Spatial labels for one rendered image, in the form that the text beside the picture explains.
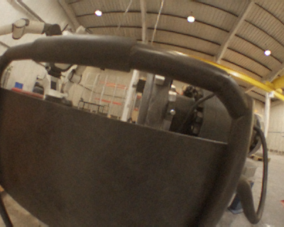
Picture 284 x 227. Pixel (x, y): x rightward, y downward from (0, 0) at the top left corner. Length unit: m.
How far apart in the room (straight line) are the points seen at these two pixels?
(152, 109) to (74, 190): 0.50
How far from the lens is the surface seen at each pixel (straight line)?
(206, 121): 0.77
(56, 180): 0.16
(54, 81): 1.18
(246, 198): 0.29
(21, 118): 0.19
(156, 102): 0.59
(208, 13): 9.23
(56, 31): 1.03
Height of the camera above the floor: 0.50
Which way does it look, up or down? 3 degrees up
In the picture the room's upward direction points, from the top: 13 degrees clockwise
